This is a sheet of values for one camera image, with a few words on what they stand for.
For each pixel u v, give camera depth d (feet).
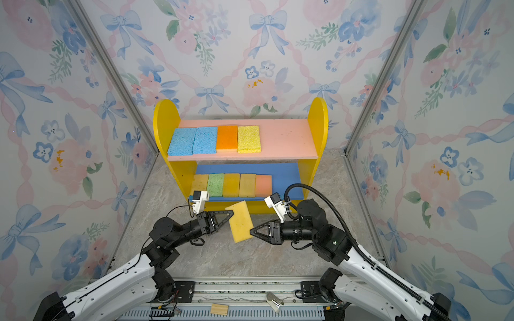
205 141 2.18
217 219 2.09
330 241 1.67
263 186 2.78
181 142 2.14
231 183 2.86
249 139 2.18
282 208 1.96
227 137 2.18
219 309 2.31
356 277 1.57
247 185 2.80
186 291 2.45
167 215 3.12
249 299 2.40
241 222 2.02
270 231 1.86
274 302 2.31
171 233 1.73
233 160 3.84
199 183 2.82
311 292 2.40
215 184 2.82
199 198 2.09
